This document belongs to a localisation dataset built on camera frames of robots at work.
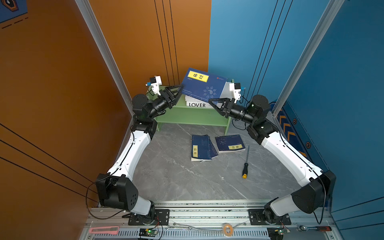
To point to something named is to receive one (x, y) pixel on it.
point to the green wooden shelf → (177, 113)
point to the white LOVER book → (199, 104)
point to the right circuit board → (277, 233)
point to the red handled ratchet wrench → (303, 228)
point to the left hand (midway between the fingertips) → (185, 88)
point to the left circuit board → (148, 232)
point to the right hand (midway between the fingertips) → (208, 103)
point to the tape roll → (228, 234)
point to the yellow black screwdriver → (244, 174)
